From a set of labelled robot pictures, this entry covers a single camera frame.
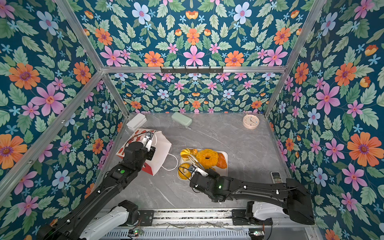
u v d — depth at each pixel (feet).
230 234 2.51
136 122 3.63
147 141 2.13
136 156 1.88
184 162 2.99
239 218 2.31
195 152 3.06
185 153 2.77
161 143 2.76
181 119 3.69
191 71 3.05
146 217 2.42
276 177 2.83
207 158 2.85
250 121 3.65
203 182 1.84
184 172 2.83
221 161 2.95
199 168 2.23
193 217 2.46
